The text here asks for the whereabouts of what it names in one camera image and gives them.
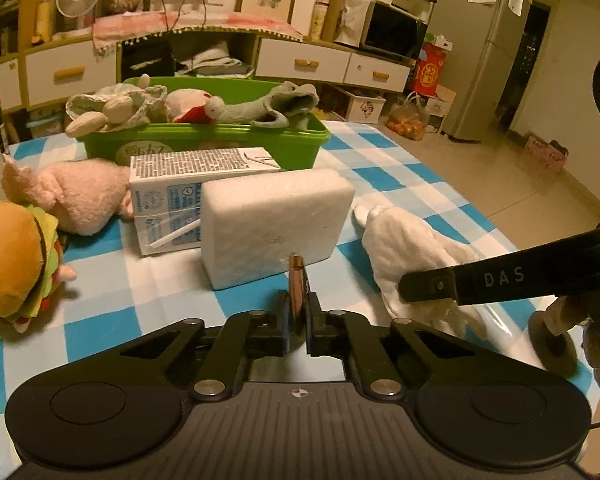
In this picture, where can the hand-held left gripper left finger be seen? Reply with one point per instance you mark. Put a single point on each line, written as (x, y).
(282, 320)

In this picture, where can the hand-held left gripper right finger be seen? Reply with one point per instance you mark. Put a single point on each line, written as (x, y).
(311, 322)

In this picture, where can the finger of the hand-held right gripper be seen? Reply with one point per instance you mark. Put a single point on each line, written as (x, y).
(530, 275)

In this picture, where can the thin brown object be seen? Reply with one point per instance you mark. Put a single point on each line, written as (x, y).
(296, 290)

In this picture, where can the white fluffy plush toy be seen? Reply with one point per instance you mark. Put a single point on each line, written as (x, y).
(405, 245)

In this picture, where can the green plastic bin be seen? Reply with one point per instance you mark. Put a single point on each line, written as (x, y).
(205, 142)

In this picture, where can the grey plush toy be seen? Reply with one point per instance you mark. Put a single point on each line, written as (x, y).
(260, 110)

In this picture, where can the red and white plush toy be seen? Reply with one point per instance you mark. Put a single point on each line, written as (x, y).
(187, 100)

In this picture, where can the plush doll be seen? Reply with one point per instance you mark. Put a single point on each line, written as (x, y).
(105, 107)

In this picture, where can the person's right hand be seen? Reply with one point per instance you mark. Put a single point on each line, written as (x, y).
(572, 312)

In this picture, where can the white foam block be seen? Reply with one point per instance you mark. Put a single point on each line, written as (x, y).
(270, 220)

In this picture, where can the pink box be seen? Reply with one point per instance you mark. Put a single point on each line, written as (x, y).
(545, 152)

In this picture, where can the blue white checkered tablecloth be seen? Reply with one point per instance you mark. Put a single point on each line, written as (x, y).
(405, 175)

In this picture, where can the white milk carton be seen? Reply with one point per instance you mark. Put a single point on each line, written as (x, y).
(180, 170)

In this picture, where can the cardboard box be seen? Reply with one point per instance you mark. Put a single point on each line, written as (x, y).
(442, 107)

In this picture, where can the plastic bag of oranges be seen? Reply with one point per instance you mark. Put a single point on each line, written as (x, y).
(407, 122)

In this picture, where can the silver refrigerator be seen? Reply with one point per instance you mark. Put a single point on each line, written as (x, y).
(485, 60)

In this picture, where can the white cartoon storage box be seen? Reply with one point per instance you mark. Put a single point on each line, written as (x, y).
(365, 107)

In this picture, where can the red gift bag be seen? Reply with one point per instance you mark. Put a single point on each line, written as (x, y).
(429, 72)

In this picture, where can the pink pig plush toy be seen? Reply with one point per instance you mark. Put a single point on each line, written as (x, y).
(80, 190)

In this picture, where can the small white drawer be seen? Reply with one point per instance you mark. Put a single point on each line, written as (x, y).
(377, 74)

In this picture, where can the pile of folded clothes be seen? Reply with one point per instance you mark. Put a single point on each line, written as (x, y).
(215, 62)

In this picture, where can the black microwave oven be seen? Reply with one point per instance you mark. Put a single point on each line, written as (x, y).
(392, 35)

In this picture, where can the burger plush toy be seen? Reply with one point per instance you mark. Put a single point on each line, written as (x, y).
(10, 255)

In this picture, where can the black bag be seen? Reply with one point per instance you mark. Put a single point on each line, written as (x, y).
(147, 60)

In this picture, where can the pink fringed runner cloth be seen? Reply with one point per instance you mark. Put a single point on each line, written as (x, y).
(230, 25)

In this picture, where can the white bottle red cap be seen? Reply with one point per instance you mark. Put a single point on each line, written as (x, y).
(321, 12)

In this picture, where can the wooden cabinet unit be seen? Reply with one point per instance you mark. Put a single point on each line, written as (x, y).
(25, 20)

